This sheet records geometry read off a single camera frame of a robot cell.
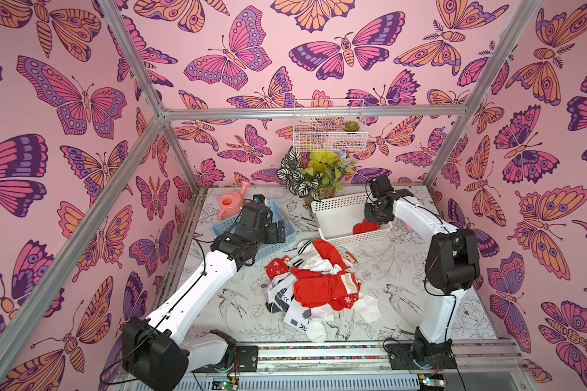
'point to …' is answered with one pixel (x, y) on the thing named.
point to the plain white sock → (366, 306)
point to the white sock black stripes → (306, 254)
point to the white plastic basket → (335, 217)
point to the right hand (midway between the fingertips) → (375, 214)
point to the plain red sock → (318, 287)
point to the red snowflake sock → (277, 266)
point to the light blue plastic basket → (277, 214)
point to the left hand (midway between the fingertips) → (274, 223)
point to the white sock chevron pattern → (281, 292)
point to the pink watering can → (231, 203)
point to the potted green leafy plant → (316, 173)
